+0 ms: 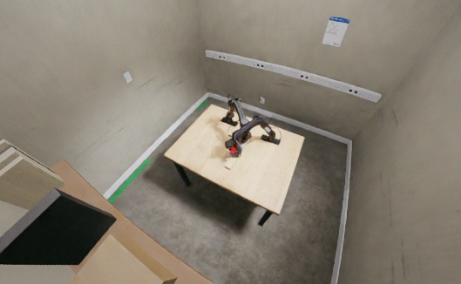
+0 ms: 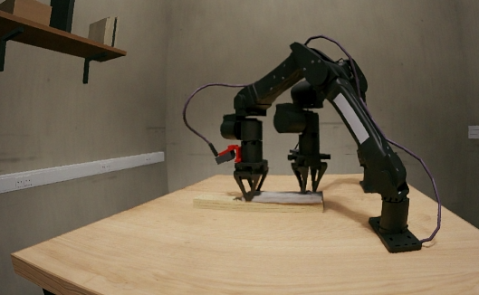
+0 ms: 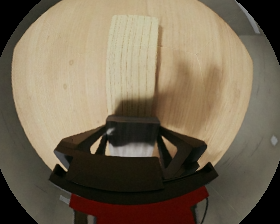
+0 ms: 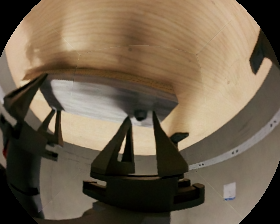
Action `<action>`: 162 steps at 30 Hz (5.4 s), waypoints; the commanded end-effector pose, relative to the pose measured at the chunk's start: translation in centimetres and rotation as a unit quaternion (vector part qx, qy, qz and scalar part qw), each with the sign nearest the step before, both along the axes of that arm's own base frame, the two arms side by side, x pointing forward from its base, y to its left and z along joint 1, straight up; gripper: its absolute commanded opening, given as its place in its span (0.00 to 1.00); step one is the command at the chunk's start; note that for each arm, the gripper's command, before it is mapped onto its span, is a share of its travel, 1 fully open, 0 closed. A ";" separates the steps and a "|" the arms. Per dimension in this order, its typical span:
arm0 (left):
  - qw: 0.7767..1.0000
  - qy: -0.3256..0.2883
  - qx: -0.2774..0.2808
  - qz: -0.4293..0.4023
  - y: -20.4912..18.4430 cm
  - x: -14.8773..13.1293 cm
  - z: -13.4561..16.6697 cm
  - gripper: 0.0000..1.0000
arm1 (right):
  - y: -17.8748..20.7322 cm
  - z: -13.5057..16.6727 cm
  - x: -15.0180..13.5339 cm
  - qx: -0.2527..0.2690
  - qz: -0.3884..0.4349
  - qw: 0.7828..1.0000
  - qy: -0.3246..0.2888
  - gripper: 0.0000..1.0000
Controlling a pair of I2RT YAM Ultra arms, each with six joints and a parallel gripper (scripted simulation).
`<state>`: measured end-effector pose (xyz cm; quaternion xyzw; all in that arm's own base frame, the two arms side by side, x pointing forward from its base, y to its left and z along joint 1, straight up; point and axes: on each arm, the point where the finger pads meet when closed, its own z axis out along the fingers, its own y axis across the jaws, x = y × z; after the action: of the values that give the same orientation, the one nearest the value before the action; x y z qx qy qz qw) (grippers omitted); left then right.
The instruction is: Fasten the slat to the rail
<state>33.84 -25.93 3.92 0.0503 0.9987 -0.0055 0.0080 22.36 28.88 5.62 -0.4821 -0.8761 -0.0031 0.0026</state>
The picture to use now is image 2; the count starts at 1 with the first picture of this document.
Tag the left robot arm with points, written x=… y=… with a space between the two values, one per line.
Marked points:
x=386 y=172

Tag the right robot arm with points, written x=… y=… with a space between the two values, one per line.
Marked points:
x=292 y=118

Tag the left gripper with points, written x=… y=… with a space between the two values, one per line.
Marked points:
x=249 y=155

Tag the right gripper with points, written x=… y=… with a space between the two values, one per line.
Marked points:
x=309 y=154

